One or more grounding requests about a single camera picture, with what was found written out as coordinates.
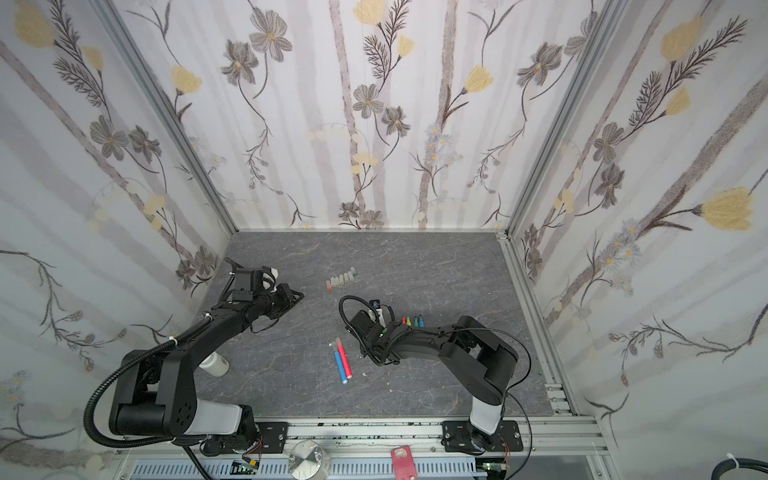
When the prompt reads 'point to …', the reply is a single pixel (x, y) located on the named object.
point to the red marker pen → (345, 358)
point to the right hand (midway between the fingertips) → (363, 330)
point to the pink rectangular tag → (404, 466)
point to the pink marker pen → (403, 320)
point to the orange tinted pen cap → (328, 285)
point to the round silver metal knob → (309, 461)
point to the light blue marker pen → (339, 363)
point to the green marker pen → (415, 322)
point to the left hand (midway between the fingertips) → (298, 286)
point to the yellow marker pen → (408, 322)
